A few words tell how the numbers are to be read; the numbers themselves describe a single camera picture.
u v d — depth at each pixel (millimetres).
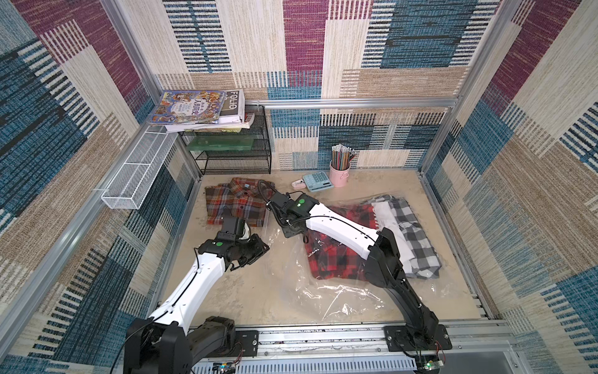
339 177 1091
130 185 920
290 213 621
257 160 1188
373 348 734
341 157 1082
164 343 386
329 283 832
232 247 595
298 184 1123
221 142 1017
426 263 865
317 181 1148
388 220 948
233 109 815
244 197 1049
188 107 813
